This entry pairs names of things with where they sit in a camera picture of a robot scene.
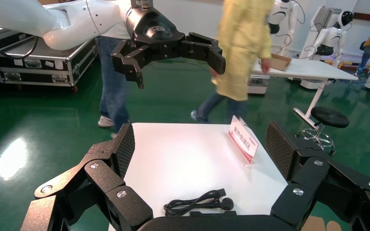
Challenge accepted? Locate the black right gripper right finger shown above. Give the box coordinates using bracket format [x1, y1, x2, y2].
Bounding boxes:
[264, 122, 370, 231]

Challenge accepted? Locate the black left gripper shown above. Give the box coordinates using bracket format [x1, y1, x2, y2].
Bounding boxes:
[111, 7, 226, 90]

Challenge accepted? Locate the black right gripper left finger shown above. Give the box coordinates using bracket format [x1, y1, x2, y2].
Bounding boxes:
[20, 123, 154, 231]

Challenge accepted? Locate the black power cable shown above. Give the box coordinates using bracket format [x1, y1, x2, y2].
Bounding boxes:
[163, 189, 235, 218]

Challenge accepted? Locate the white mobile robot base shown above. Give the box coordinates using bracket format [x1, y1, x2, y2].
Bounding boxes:
[248, 75, 270, 95]

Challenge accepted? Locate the open flat cardboard box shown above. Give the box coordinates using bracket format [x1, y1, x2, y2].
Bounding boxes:
[259, 53, 292, 71]

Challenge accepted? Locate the black round swivel stool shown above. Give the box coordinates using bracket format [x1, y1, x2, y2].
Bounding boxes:
[296, 106, 351, 156]

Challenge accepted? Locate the person in blue jeans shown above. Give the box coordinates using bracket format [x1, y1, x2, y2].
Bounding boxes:
[95, 22, 132, 139]

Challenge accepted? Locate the person in yellow coat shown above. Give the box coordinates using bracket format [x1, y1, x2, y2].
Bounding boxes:
[190, 0, 275, 124]

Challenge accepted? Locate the red white acrylic sign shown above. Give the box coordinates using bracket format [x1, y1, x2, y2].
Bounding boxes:
[226, 115, 259, 167]

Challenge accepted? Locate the large white desk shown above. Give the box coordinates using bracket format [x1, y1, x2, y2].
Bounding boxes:
[250, 58, 359, 130]

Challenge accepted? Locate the white humanoid robot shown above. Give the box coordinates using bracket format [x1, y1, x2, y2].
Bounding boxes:
[300, 6, 354, 90]
[267, 0, 305, 58]

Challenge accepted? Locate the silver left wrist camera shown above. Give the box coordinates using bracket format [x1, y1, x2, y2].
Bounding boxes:
[130, 0, 154, 9]

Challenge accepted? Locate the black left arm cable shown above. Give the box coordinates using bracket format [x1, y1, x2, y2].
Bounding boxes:
[0, 36, 40, 60]

